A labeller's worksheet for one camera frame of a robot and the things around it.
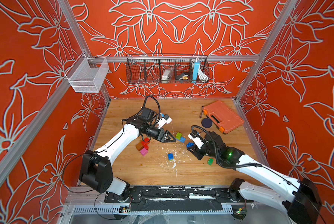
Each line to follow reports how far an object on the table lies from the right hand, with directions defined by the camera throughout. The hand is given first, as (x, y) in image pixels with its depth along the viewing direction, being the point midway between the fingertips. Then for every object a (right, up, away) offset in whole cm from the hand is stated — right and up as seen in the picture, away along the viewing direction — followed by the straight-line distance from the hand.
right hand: (187, 146), depth 76 cm
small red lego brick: (-25, -2, +14) cm, 29 cm away
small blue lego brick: (-9, -8, +7) cm, 14 cm away
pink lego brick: (-26, -6, +11) cm, 29 cm away
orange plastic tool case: (+31, +16, +25) cm, 43 cm away
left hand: (-9, +5, -3) cm, 11 cm away
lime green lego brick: (-4, +3, +15) cm, 16 cm away
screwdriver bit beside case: (+17, +19, +34) cm, 42 cm away
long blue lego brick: (-1, +1, +16) cm, 16 cm away
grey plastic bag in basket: (-11, +44, +15) cm, 48 cm away
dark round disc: (+20, +11, +29) cm, 37 cm away
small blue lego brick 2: (+2, +1, -1) cm, 2 cm away
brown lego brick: (-30, -3, +14) cm, 33 cm away
